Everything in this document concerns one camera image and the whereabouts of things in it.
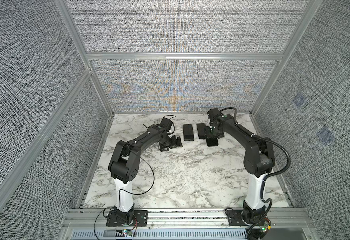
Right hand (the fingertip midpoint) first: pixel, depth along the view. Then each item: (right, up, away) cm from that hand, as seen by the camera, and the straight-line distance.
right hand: (211, 135), depth 97 cm
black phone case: (-14, 0, +9) cm, 17 cm away
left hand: (-23, -8, -4) cm, 24 cm away
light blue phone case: (-5, +3, +8) cm, 10 cm away
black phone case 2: (-1, -4, -6) cm, 7 cm away
